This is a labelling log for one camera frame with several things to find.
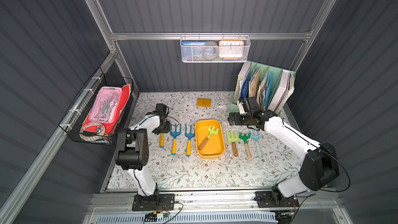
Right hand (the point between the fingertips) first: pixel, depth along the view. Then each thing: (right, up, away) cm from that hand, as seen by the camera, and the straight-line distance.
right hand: (239, 117), depth 86 cm
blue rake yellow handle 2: (-46, -15, +7) cm, 49 cm away
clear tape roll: (-65, -4, -20) cm, 68 cm away
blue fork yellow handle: (-29, -12, +11) cm, 33 cm away
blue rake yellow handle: (-38, -15, +7) cm, 41 cm away
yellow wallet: (-20, +9, +27) cm, 34 cm away
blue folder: (+18, +16, +4) cm, 24 cm away
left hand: (-47, -8, +10) cm, 49 cm away
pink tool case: (-66, +7, -14) cm, 68 cm away
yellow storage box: (-13, -18, +5) cm, 23 cm away
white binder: (+26, +10, +7) cm, 29 cm away
